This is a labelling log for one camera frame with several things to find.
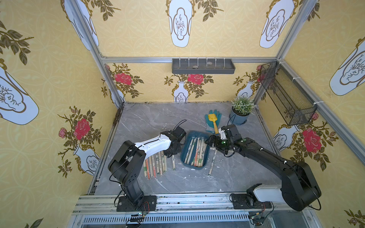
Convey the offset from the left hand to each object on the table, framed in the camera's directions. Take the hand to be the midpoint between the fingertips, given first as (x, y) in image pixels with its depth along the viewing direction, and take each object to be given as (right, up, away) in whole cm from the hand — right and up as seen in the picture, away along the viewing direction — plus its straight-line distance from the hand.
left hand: (176, 151), depth 91 cm
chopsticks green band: (-1, -5, -5) cm, 8 cm away
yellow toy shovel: (+27, +21, +18) cm, 39 cm away
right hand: (+20, +5, -6) cm, 21 cm away
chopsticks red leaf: (-16, -12, -9) cm, 22 cm away
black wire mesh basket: (+70, +29, -8) cm, 76 cm away
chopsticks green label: (-8, -8, -4) cm, 12 cm away
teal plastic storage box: (+6, +9, -13) cm, 17 cm away
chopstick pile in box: (+12, -2, -1) cm, 13 cm away
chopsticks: (+22, -6, -4) cm, 23 cm away
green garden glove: (+24, +15, +14) cm, 32 cm away
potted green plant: (+44, +29, +5) cm, 53 cm away
